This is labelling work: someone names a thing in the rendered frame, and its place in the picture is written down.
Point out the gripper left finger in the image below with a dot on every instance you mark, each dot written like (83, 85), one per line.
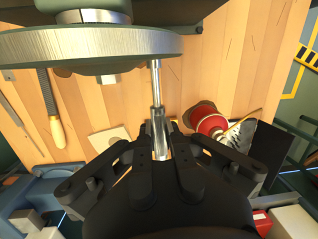
(142, 175)

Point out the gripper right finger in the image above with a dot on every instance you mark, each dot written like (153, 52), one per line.
(186, 174)

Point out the grey steel bar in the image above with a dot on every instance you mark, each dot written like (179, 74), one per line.
(275, 200)

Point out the blue vise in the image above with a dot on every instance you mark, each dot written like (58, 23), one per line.
(37, 196)

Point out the grey steel block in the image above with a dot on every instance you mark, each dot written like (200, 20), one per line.
(24, 220)

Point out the small orange block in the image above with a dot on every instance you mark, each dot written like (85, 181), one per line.
(10, 180)

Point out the steel graduated collar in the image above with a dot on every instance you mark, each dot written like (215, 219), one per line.
(99, 16)

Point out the green drill press body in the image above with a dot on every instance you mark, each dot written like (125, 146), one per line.
(161, 11)

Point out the red oil can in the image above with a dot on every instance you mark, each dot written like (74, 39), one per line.
(206, 119)

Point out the black flat panel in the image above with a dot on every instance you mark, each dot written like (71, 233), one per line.
(270, 149)

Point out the red box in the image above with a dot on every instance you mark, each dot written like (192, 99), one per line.
(260, 223)

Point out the steel hex nut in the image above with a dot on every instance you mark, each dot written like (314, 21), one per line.
(108, 79)

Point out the white box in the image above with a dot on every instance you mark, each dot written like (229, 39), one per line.
(293, 222)
(44, 233)

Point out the green metal rack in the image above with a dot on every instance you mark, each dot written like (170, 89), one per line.
(298, 139)

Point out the dark hex bolt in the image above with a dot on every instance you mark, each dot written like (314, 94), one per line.
(199, 30)

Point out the thin steel file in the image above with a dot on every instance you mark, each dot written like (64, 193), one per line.
(11, 109)

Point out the small steel plate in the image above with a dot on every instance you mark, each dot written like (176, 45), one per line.
(8, 75)

